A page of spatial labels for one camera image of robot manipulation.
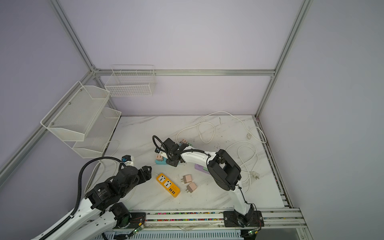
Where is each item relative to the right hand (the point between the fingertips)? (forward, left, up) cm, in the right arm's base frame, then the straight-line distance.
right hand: (171, 156), depth 92 cm
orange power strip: (-18, 0, -2) cm, 18 cm away
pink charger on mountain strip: (-3, +6, +3) cm, 7 cm away
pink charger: (-13, -11, -3) cm, 17 cm away
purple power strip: (-7, -19, -3) cm, 20 cm away
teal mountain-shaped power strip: (-3, +5, -3) cm, 6 cm away
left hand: (-15, +10, +10) cm, 20 cm away
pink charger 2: (-18, -14, -3) cm, 23 cm away
